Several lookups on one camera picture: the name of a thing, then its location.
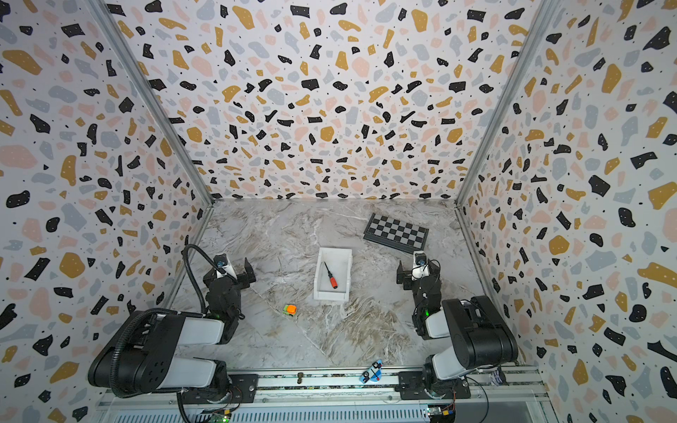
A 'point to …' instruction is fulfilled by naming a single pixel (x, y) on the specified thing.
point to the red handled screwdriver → (332, 279)
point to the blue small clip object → (374, 374)
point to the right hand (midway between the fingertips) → (422, 261)
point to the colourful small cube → (289, 309)
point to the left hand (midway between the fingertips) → (237, 262)
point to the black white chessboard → (395, 233)
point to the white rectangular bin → (338, 262)
